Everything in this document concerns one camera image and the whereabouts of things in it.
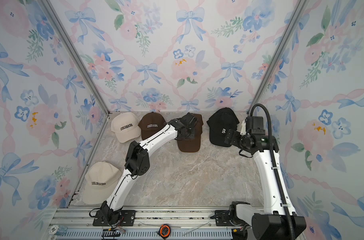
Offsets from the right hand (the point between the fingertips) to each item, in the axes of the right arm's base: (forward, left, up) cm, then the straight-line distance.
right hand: (235, 139), depth 75 cm
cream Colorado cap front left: (-15, +71, -17) cm, 74 cm away
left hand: (+14, +20, -15) cm, 29 cm away
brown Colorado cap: (+25, +50, -16) cm, 58 cm away
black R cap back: (+25, +2, -17) cm, 31 cm away
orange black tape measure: (-37, +34, -21) cm, 55 cm away
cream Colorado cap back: (+22, +67, -16) cm, 72 cm away
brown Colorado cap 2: (+10, +21, -21) cm, 31 cm away
